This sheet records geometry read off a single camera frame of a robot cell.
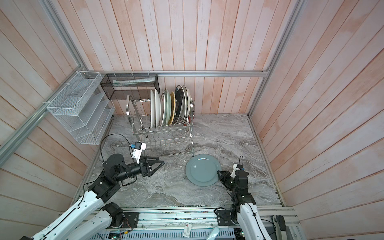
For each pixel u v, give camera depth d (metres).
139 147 0.62
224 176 0.76
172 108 0.70
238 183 0.66
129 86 1.05
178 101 0.69
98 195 0.51
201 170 0.90
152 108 0.81
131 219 0.73
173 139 1.04
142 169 0.59
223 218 0.73
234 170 0.79
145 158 0.69
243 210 0.57
